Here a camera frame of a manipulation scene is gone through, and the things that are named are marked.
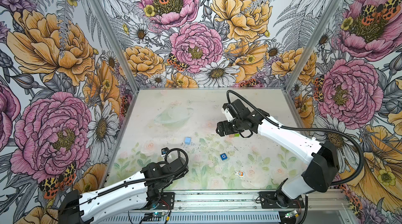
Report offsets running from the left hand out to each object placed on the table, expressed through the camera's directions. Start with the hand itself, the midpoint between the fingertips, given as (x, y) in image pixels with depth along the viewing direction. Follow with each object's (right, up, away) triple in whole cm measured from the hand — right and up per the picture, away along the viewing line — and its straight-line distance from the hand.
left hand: (174, 174), depth 80 cm
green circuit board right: (+53, -15, -8) cm, 55 cm away
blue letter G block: (+25, +6, +8) cm, 27 cm away
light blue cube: (+5, +13, +14) cm, 20 cm away
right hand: (+25, +20, 0) cm, 32 cm away
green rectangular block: (+29, +21, -10) cm, 38 cm away
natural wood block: (+31, +16, +16) cm, 39 cm away
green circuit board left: (-6, -15, -8) cm, 18 cm away
